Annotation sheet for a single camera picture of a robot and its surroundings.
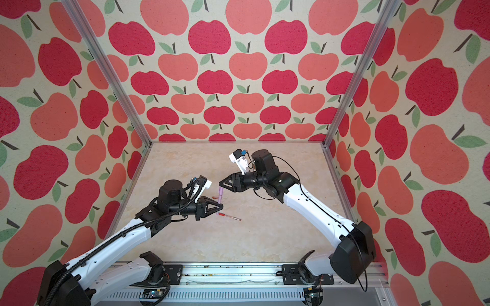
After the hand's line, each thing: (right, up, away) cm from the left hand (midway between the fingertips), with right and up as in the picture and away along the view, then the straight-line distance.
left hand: (223, 209), depth 70 cm
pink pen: (-2, -1, +1) cm, 3 cm away
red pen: (+1, -9, +19) cm, 21 cm away
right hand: (+1, +10, +1) cm, 10 cm away
